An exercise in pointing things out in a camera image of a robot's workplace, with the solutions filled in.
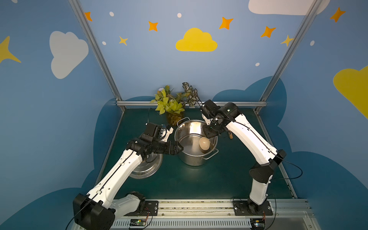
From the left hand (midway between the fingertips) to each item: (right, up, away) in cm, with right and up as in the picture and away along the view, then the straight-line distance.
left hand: (176, 146), depth 75 cm
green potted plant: (-4, +24, +16) cm, 29 cm away
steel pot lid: (-19, -16, +14) cm, 28 cm away
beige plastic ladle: (+18, -2, +21) cm, 28 cm away
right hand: (+19, +7, +1) cm, 20 cm away
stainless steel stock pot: (+7, +6, +15) cm, 17 cm away
